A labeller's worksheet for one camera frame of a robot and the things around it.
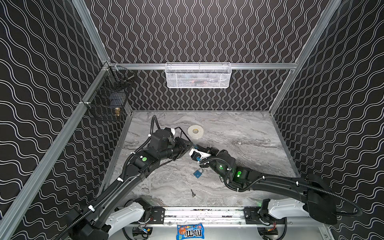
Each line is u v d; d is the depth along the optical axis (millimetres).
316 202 401
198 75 1305
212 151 640
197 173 877
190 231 690
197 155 592
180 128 1100
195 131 1065
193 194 816
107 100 955
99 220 391
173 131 691
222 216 762
